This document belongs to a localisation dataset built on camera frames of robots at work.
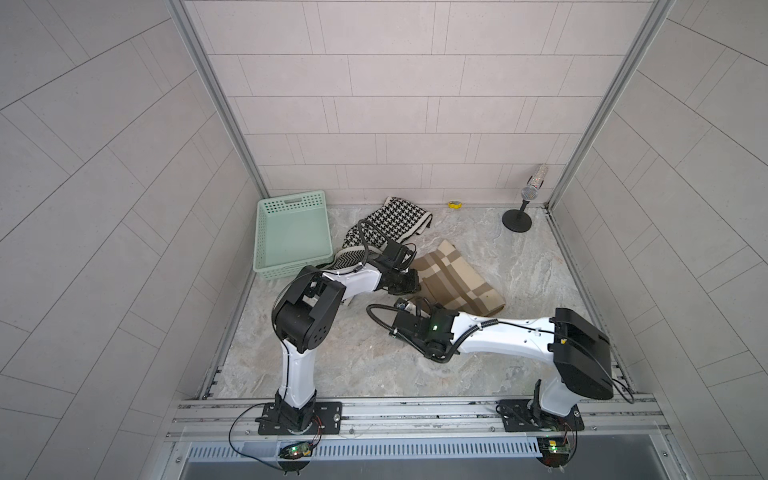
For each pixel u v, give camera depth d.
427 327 0.57
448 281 0.95
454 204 1.19
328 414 0.71
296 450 0.65
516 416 0.71
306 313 0.50
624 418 0.72
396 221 1.11
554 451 0.67
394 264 0.75
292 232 1.04
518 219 1.10
